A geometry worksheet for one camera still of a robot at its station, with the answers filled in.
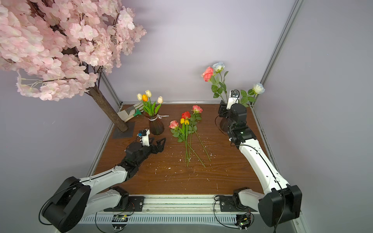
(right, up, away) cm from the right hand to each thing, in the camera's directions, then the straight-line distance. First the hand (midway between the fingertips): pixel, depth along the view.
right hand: (229, 98), depth 73 cm
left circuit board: (-56, -63, -1) cm, 85 cm away
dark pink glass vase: (+4, -15, +28) cm, 32 cm away
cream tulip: (-50, +2, +12) cm, 52 cm away
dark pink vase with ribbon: (-43, -17, +21) cm, 50 cm away
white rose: (+15, 0, +13) cm, 20 cm away
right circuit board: (+6, -61, -3) cm, 62 cm away
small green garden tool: (-62, -7, +40) cm, 75 cm away
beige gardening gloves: (-72, -8, +41) cm, 83 cm away
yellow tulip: (-26, -14, +34) cm, 45 cm away
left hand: (-37, -23, +11) cm, 44 cm away
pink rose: (-15, -5, +37) cm, 41 cm away
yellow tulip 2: (-22, -15, +31) cm, 41 cm away
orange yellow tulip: (-46, -3, +8) cm, 46 cm away
